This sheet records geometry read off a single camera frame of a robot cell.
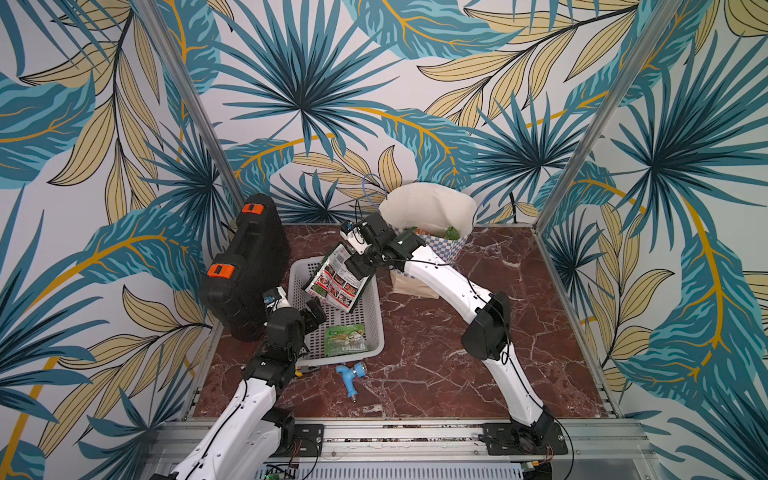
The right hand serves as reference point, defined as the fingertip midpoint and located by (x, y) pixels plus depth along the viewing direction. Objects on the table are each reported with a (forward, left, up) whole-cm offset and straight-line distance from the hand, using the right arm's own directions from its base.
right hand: (359, 256), depth 88 cm
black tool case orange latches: (-15, +29, +8) cm, 33 cm away
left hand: (-14, +15, -5) cm, 21 cm away
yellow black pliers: (-27, +16, -16) cm, 35 cm away
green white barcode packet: (-2, +8, -9) cm, 12 cm away
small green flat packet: (-19, +5, -14) cm, 24 cm away
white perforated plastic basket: (-10, -1, -16) cm, 19 cm away
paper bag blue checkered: (+20, -27, -4) cm, 34 cm away
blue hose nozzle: (-29, +3, -16) cm, 33 cm away
